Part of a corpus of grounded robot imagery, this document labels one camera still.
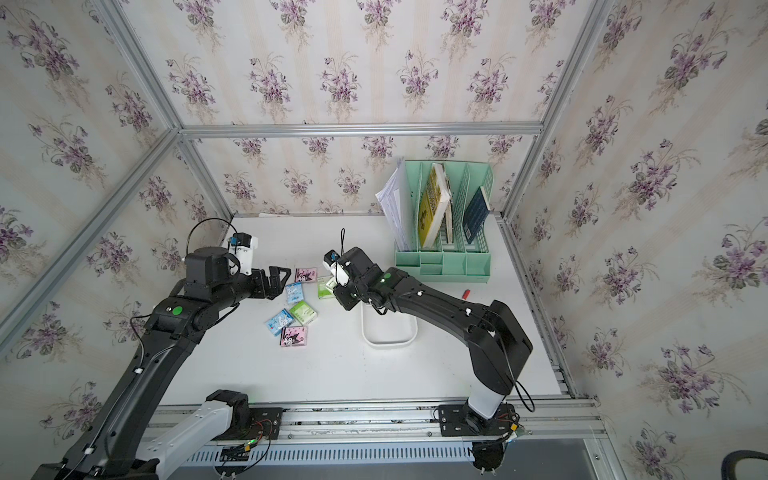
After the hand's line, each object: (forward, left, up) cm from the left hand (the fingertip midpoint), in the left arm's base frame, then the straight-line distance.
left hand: (278, 272), depth 72 cm
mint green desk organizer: (+30, -48, -17) cm, 59 cm away
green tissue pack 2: (+1, -1, -23) cm, 23 cm away
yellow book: (+27, -43, -3) cm, 51 cm away
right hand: (+2, -15, -11) cm, 18 cm away
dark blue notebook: (+34, -60, -13) cm, 70 cm away
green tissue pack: (+8, -7, -23) cm, 25 cm away
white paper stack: (+26, -30, +1) cm, 40 cm away
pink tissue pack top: (+13, 0, -21) cm, 25 cm away
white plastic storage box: (-5, -29, -22) cm, 37 cm away
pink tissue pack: (-7, 0, -24) cm, 24 cm away
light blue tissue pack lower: (-2, +5, -23) cm, 24 cm away
